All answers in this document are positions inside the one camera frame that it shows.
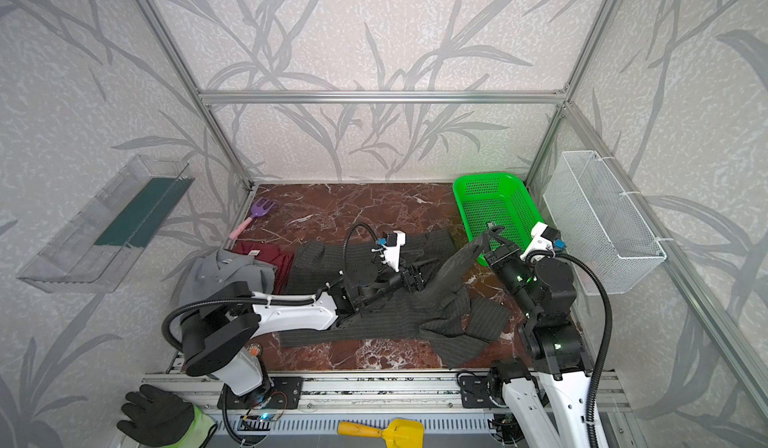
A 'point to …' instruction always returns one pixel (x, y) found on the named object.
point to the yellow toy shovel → (398, 433)
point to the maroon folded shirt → (270, 254)
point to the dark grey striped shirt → (457, 324)
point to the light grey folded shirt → (222, 268)
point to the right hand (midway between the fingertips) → (481, 222)
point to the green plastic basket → (495, 203)
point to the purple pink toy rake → (256, 211)
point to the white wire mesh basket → (596, 227)
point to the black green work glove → (163, 421)
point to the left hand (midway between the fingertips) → (435, 251)
